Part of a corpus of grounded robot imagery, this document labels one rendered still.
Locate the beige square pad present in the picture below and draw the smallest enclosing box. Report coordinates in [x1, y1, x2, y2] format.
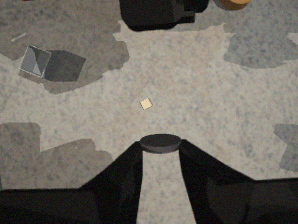
[140, 99, 152, 110]

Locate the dark grey disc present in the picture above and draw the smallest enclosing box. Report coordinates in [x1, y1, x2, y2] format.
[140, 134, 181, 154]

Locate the orange wooden disc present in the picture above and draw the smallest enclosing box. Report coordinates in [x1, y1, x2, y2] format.
[220, 0, 251, 10]

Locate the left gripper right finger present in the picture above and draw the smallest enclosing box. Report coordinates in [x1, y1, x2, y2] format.
[178, 139, 298, 224]

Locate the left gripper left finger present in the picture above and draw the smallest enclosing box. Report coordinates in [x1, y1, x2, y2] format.
[0, 141, 143, 224]

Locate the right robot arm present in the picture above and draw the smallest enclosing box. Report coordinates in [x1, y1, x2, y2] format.
[119, 0, 209, 32]

